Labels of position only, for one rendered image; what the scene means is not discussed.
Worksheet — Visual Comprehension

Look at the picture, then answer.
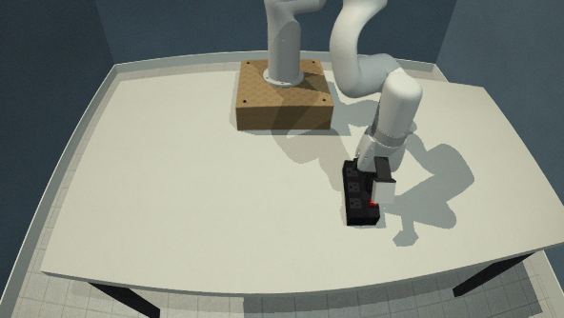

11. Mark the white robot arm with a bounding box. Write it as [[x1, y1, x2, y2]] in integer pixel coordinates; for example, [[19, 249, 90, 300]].
[[263, 0, 423, 204]]

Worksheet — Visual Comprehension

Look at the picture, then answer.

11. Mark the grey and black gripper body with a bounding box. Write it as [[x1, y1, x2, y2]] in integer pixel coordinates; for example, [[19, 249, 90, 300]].
[[355, 126, 407, 172]]

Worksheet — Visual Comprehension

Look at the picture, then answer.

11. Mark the black power strip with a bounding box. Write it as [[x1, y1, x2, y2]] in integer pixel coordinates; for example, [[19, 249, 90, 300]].
[[342, 158, 380, 226]]

